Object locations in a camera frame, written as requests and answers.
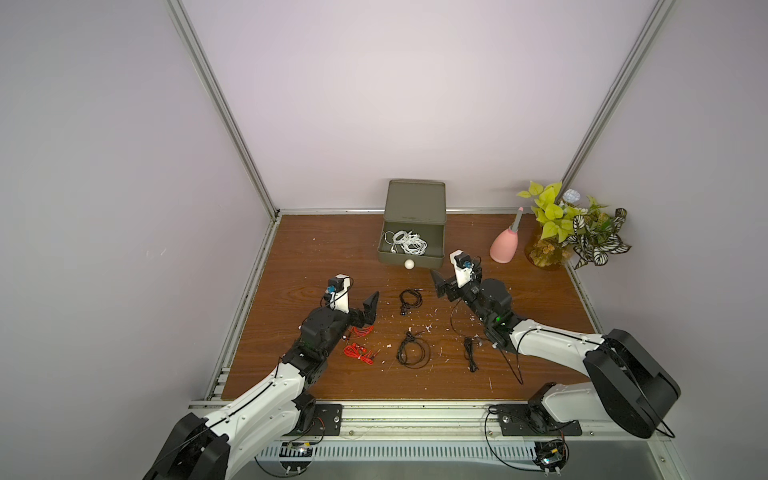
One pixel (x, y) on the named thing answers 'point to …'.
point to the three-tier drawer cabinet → (415, 210)
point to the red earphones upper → (362, 332)
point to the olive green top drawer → (432, 258)
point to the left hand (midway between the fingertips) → (366, 289)
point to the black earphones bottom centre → (413, 351)
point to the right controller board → (551, 455)
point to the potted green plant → (567, 228)
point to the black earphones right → (469, 351)
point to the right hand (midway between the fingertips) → (449, 259)
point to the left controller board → (295, 457)
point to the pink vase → (505, 246)
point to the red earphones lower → (356, 351)
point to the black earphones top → (405, 308)
